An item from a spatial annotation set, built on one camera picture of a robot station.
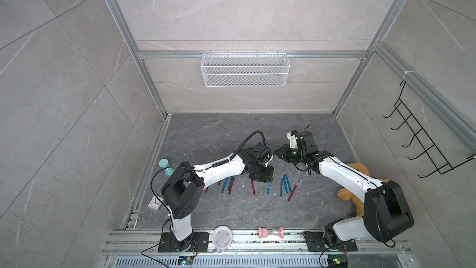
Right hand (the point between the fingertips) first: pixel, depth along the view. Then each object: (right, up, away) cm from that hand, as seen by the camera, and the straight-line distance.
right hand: (276, 152), depth 87 cm
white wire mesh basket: (-15, +44, +14) cm, 48 cm away
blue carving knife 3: (+3, -17, +3) cm, 18 cm away
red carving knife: (+8, -19, +1) cm, 21 cm away
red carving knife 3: (-22, -17, +3) cm, 28 cm away
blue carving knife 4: (-3, -17, +1) cm, 18 cm away
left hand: (-1, -11, -5) cm, 12 cm away
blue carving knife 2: (+5, -15, +4) cm, 16 cm away
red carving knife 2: (-11, -17, +2) cm, 21 cm away
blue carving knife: (+7, -15, +4) cm, 17 cm away
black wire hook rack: (+48, 0, -29) cm, 56 cm away
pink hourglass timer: (-4, -33, -11) cm, 35 cm away
